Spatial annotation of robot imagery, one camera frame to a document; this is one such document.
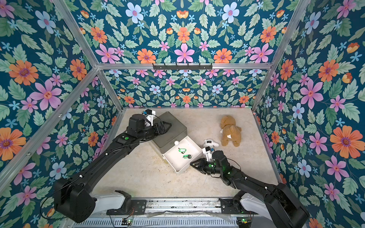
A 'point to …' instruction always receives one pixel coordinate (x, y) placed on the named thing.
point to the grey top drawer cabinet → (177, 132)
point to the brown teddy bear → (230, 131)
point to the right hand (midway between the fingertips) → (191, 165)
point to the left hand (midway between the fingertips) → (168, 126)
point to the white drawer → (180, 156)
